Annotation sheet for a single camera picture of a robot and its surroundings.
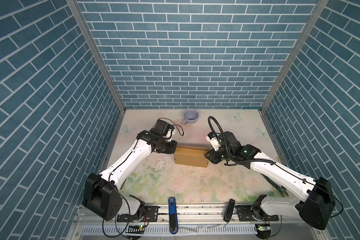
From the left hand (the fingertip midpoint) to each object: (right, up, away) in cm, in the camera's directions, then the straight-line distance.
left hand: (176, 149), depth 80 cm
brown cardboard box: (+8, -4, 0) cm, 9 cm away
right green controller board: (+45, -39, -7) cm, 59 cm away
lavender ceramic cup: (+9, +19, +32) cm, 39 cm away
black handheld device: (+28, -31, -4) cm, 42 cm away
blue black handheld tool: (-1, -32, -7) cm, 33 cm away
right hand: (+16, -1, -2) cm, 16 cm away
